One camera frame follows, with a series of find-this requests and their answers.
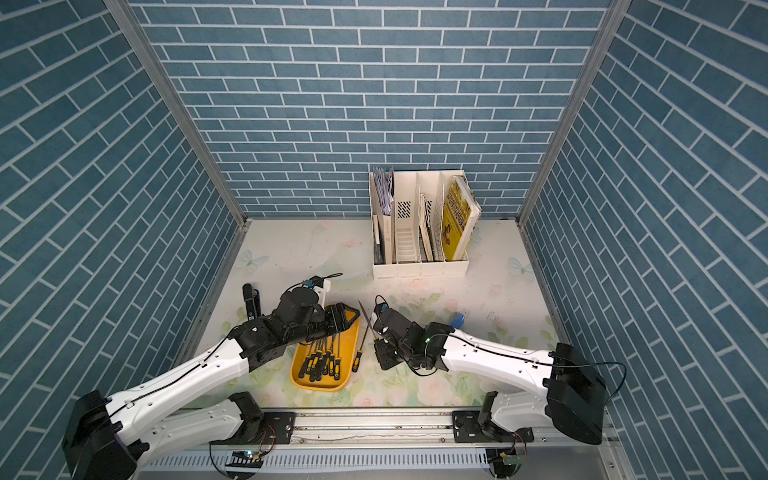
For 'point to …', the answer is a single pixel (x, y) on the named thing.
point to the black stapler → (252, 301)
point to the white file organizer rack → (419, 225)
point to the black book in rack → (379, 248)
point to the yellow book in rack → (461, 214)
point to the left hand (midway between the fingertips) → (362, 319)
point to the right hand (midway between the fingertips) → (379, 353)
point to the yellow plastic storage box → (299, 357)
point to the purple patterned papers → (385, 183)
